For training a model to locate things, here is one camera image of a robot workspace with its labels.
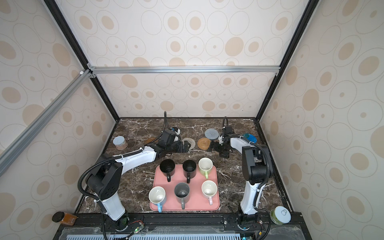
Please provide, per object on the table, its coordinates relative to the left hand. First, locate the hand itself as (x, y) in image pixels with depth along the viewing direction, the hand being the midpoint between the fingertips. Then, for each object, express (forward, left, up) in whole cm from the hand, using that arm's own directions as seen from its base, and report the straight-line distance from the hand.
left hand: (188, 142), depth 89 cm
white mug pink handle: (-24, -12, -9) cm, 29 cm away
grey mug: (-26, +3, -11) cm, 28 cm away
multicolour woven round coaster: (+11, 0, -14) cm, 17 cm away
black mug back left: (-12, +13, -9) cm, 20 cm away
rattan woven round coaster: (+7, -10, -12) cm, 17 cm away
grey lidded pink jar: (+5, +46, -8) cm, 48 cm away
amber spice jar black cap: (-39, +56, -3) cm, 68 cm away
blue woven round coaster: (+17, -16, -13) cm, 26 cm away
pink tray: (-30, -5, -13) cm, 33 cm away
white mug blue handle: (-27, +17, -11) cm, 34 cm away
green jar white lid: (-37, -45, -7) cm, 59 cm away
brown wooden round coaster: (+11, +29, -13) cm, 34 cm away
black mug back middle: (-13, -1, -10) cm, 16 cm away
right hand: (+1, -17, -12) cm, 20 cm away
